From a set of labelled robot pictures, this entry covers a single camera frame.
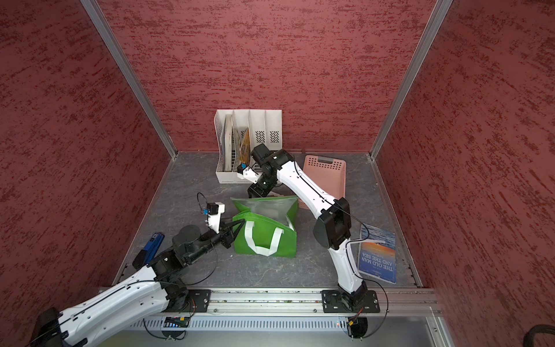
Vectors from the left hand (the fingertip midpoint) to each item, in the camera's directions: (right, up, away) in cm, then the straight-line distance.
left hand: (241, 223), depth 74 cm
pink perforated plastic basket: (+39, +18, +40) cm, 59 cm away
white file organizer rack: (+5, +42, +36) cm, 56 cm away
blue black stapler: (-40, -15, +9) cm, 44 cm away
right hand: (+4, +8, +8) cm, 12 cm away
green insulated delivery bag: (+10, -1, -3) cm, 10 cm away
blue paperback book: (+53, -17, +9) cm, 56 cm away
